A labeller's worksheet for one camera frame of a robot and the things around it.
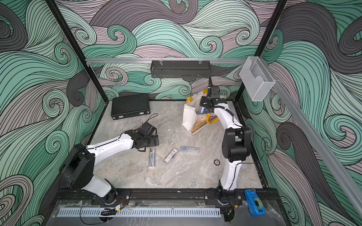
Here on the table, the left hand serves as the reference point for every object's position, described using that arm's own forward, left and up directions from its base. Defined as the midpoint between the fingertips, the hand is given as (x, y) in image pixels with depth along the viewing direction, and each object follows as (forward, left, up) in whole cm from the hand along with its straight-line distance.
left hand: (152, 141), depth 88 cm
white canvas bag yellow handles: (+16, -26, +12) cm, 33 cm away
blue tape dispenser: (-34, -55, -1) cm, 65 cm away
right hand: (+24, -33, +12) cm, 43 cm away
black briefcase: (+33, +23, -3) cm, 40 cm away
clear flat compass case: (-3, -23, -5) cm, 24 cm away
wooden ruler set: (+12, -32, +4) cm, 34 cm away
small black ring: (-11, -39, -6) cm, 41 cm away
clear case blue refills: (-7, -12, -5) cm, 15 cm away
